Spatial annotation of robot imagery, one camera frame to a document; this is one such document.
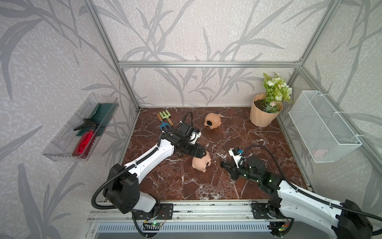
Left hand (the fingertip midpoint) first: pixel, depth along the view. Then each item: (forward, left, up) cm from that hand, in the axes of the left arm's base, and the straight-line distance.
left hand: (199, 152), depth 80 cm
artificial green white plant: (+32, -47, +17) cm, 59 cm away
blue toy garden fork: (+29, +26, -13) cm, 41 cm away
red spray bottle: (-6, +47, +21) cm, 52 cm away
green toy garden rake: (+39, +25, -14) cm, 48 cm away
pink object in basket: (-5, -58, +8) cm, 59 cm away
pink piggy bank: (-5, -1, -5) cm, 7 cm away
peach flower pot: (+26, -41, -1) cm, 49 cm away
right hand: (-6, -12, -1) cm, 13 cm away
